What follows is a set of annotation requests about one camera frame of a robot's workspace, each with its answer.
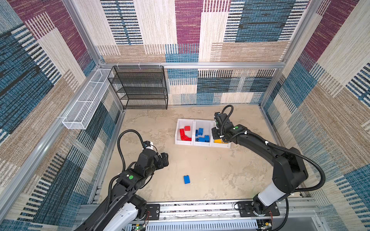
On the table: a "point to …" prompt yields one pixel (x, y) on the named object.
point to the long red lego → (182, 130)
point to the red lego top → (187, 128)
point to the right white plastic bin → (218, 143)
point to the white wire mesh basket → (80, 114)
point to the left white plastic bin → (185, 132)
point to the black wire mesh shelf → (140, 87)
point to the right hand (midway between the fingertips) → (216, 133)
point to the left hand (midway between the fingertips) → (162, 154)
